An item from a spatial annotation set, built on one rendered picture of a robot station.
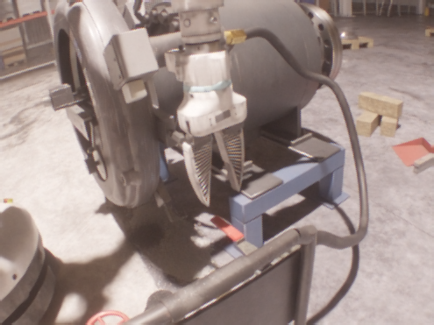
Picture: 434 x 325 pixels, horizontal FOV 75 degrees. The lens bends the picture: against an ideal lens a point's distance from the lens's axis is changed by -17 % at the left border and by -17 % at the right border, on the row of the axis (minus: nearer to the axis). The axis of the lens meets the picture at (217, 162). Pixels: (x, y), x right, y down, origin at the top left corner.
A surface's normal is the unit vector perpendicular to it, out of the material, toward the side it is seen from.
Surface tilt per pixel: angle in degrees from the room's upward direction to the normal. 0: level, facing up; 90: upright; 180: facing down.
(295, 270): 90
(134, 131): 91
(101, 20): 46
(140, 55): 68
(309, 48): 78
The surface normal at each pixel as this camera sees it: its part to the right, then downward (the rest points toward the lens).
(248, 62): 0.55, 0.17
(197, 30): -0.07, 0.49
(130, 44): 0.49, -0.03
